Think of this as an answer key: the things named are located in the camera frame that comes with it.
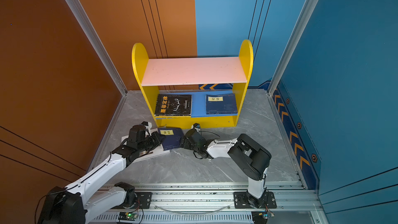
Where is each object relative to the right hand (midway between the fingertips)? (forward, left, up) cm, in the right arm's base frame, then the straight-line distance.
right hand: (182, 142), depth 90 cm
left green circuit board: (-35, +22, -4) cm, 41 cm away
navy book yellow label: (+18, -21, +13) cm, 31 cm away
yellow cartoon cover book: (+9, +5, +13) cm, 17 cm away
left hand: (0, +7, +9) cm, 11 cm away
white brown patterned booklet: (-9, +11, +8) cm, 16 cm away
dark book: (+16, +5, +15) cm, 23 cm away
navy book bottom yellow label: (+1, +5, +3) cm, 6 cm away
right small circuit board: (-35, -39, -6) cm, 53 cm away
